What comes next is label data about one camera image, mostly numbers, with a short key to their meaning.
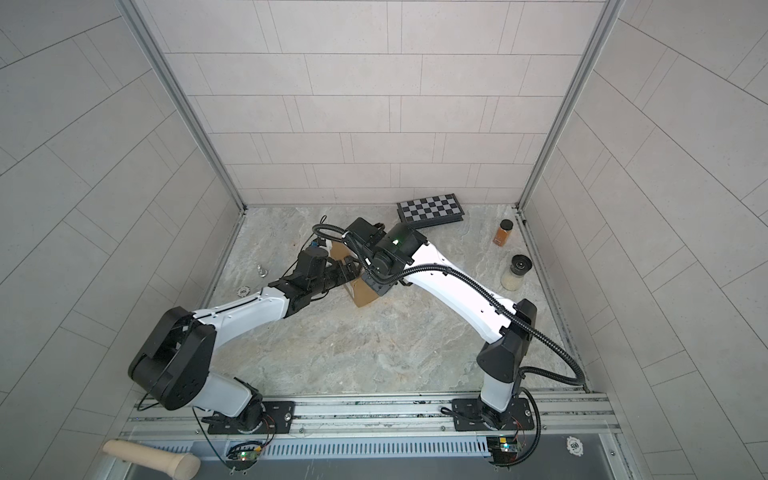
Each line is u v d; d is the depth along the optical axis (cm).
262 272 95
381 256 46
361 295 82
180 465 62
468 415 71
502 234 102
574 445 68
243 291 93
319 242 78
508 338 41
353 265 79
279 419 71
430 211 112
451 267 45
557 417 72
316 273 68
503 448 68
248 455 64
